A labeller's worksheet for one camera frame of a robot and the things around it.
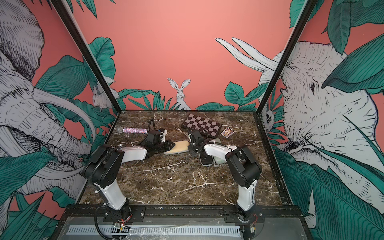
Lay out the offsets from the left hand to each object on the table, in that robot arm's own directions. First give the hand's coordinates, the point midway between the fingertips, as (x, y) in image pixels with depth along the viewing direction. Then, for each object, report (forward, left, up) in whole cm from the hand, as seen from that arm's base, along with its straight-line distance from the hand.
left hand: (175, 144), depth 96 cm
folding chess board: (+20, -13, -2) cm, 24 cm away
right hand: (-1, -11, 0) cm, 11 cm away
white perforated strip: (-45, +10, -4) cm, 47 cm away
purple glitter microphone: (+14, +36, -1) cm, 39 cm away
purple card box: (+10, -37, -3) cm, 39 cm away
